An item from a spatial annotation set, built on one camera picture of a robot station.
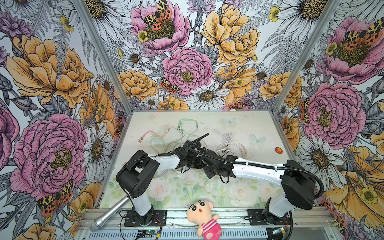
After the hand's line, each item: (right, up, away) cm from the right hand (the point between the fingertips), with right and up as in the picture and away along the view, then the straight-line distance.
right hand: (211, 173), depth 85 cm
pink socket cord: (+17, +15, +16) cm, 28 cm away
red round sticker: (+46, +11, +14) cm, 49 cm away
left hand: (-3, +1, +4) cm, 6 cm away
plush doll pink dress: (-7, -13, -16) cm, 22 cm away
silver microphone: (-54, -18, -16) cm, 59 cm away
